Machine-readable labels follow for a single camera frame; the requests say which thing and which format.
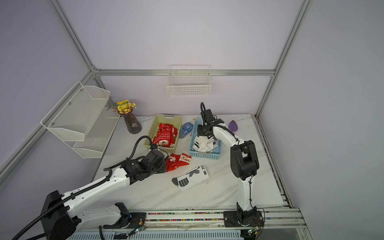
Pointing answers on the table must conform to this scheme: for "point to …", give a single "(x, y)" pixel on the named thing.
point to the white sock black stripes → (203, 144)
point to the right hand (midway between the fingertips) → (203, 133)
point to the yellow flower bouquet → (123, 107)
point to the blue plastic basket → (215, 155)
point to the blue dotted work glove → (186, 129)
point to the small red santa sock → (174, 161)
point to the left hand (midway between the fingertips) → (162, 165)
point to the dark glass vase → (133, 125)
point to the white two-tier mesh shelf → (80, 120)
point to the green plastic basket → (175, 119)
